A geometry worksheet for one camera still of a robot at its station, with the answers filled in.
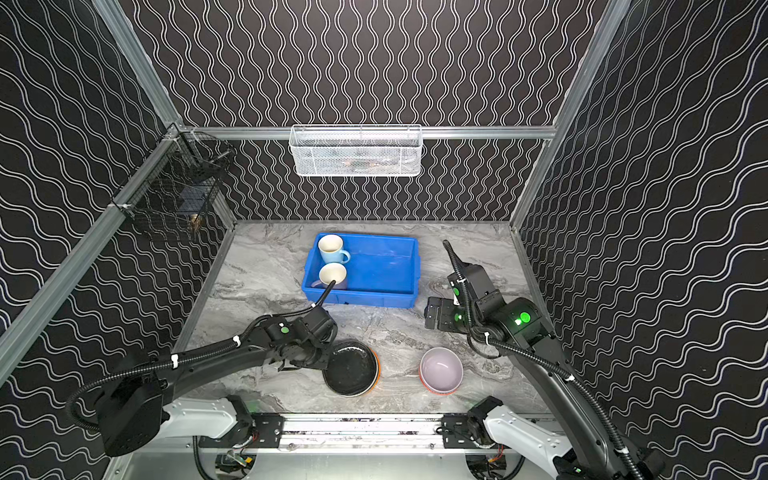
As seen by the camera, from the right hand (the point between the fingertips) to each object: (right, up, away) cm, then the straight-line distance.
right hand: (443, 313), depth 69 cm
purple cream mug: (-31, +8, +30) cm, 44 cm away
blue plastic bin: (-14, +7, +41) cm, 44 cm away
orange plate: (-15, -21, +13) cm, 29 cm away
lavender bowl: (+2, -18, +12) cm, 22 cm away
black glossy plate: (-22, -18, +13) cm, 31 cm away
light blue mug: (-32, +16, +32) cm, 48 cm away
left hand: (-28, -15, +11) cm, 33 cm away
